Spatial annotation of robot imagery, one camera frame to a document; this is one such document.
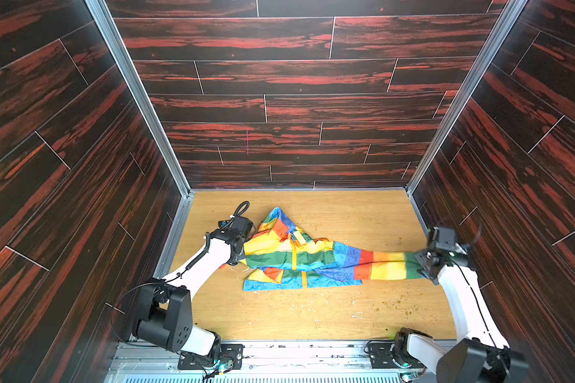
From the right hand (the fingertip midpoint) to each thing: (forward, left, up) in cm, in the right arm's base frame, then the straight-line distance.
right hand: (435, 263), depth 79 cm
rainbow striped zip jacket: (+5, +53, -8) cm, 54 cm away
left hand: (+3, +72, -5) cm, 72 cm away
